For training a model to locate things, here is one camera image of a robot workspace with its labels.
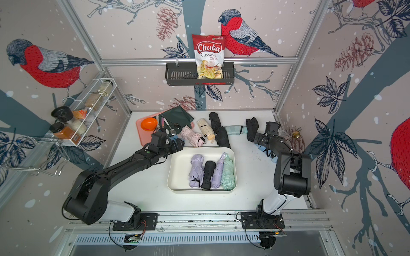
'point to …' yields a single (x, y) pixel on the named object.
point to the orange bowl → (149, 124)
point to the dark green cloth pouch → (174, 120)
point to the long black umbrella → (222, 137)
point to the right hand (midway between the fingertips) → (264, 138)
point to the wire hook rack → (40, 156)
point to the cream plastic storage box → (178, 172)
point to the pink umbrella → (195, 139)
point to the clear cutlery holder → (293, 136)
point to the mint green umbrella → (228, 182)
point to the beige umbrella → (206, 129)
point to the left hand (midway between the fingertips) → (181, 141)
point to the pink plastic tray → (142, 136)
